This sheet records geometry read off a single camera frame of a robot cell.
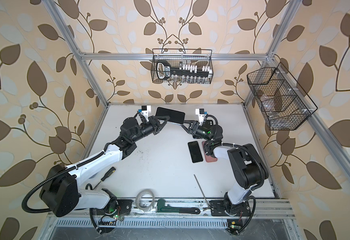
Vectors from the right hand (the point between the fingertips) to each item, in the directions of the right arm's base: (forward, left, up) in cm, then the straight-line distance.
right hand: (179, 124), depth 75 cm
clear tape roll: (-29, +22, -23) cm, 43 cm away
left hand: (-2, +4, +7) cm, 8 cm away
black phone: (+2, +2, +4) cm, 5 cm away
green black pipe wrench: (-33, +10, -25) cm, 43 cm away
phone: (-2, -10, -26) cm, 28 cm away
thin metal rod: (-29, -12, -26) cm, 41 cm away
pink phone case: (-7, -18, -26) cm, 32 cm away
